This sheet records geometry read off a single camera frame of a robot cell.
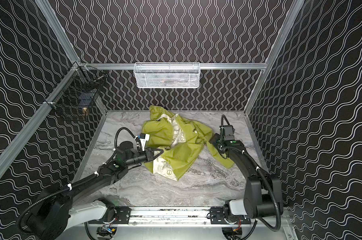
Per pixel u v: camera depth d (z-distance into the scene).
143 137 0.75
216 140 0.80
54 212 0.41
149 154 0.69
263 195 0.42
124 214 0.76
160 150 0.78
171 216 0.76
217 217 0.73
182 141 1.03
